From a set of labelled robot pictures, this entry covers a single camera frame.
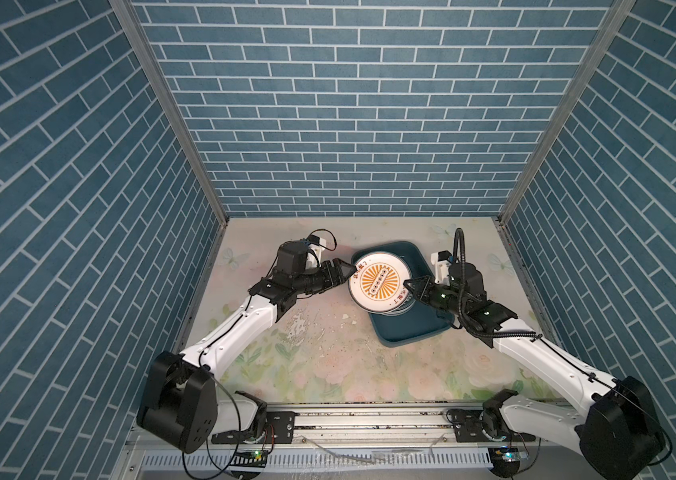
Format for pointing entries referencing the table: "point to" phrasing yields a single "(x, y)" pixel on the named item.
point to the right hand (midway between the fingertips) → (400, 280)
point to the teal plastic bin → (421, 321)
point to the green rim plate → (406, 304)
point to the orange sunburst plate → (378, 283)
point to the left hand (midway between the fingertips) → (350, 273)
